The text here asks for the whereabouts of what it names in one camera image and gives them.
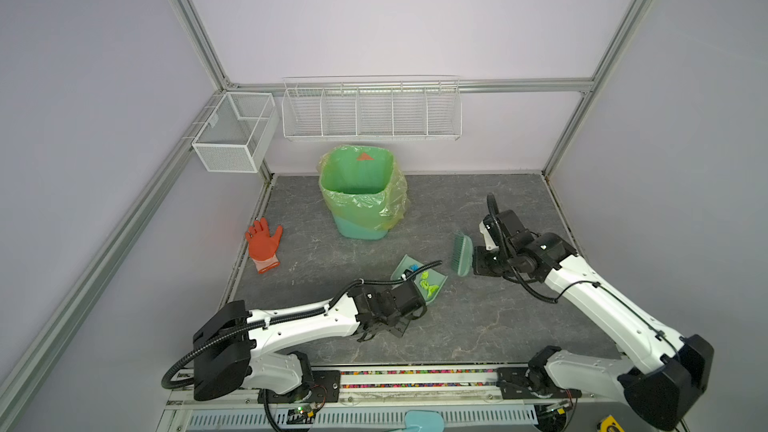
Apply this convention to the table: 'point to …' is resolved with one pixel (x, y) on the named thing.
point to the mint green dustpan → (429, 282)
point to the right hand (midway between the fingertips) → (475, 265)
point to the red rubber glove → (263, 246)
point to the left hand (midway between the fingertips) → (397, 318)
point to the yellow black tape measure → (610, 424)
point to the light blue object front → (424, 421)
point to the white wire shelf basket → (372, 108)
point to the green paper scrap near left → (424, 283)
